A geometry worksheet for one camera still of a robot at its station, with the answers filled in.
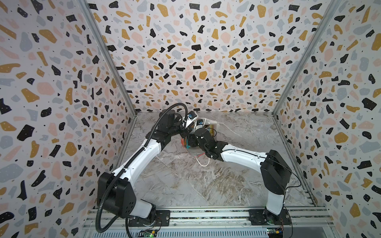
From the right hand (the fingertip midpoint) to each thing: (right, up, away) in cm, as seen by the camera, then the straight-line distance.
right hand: (191, 135), depth 86 cm
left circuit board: (-20, -46, -16) cm, 52 cm away
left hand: (+2, +8, -7) cm, 10 cm away
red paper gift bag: (0, -5, -7) cm, 9 cm away
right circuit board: (+42, -46, -14) cm, 64 cm away
